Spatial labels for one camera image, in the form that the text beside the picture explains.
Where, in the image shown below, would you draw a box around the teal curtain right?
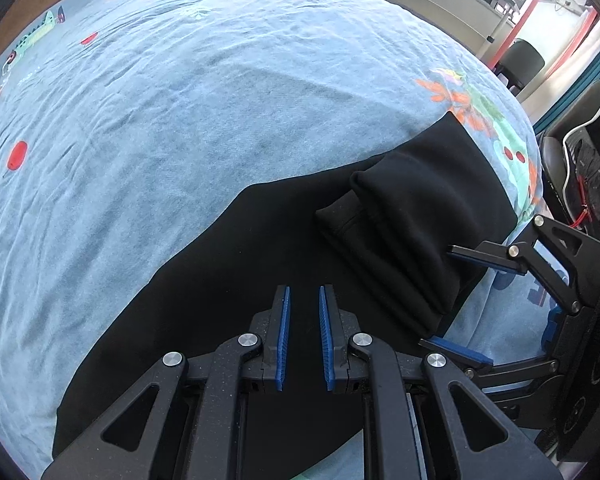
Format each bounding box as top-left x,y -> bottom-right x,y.
533,53 -> 600,136

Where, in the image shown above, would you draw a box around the red framed mirror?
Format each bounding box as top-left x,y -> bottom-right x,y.
483,0 -> 598,92

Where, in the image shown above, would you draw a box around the black pants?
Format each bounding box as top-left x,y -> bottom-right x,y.
53,114 -> 518,479

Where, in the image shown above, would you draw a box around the black office chair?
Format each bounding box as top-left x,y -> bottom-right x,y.
539,80 -> 600,240

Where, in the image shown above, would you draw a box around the blue patterned bed cover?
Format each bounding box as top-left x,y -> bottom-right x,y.
0,0 -> 542,479

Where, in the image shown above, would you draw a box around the red cable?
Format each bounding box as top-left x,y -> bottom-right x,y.
569,173 -> 594,229

